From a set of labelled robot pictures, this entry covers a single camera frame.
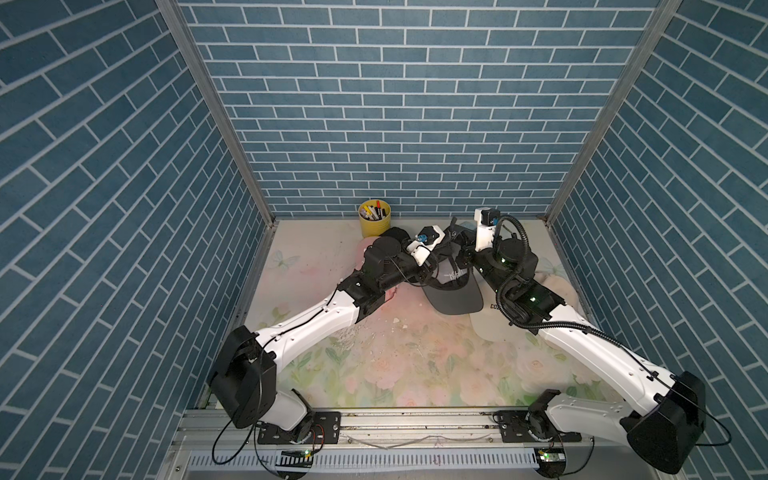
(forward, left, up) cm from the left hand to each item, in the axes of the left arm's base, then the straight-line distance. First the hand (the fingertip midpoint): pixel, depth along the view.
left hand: (450, 248), depth 72 cm
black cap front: (-2, -3, -15) cm, 16 cm away
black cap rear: (+25, +12, -22) cm, 36 cm away
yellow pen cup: (+32, +20, -21) cm, 43 cm away
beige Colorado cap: (+4, -38, -22) cm, 44 cm away
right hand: (+3, -3, +3) cm, 6 cm away
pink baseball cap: (+3, +12, -31) cm, 34 cm away
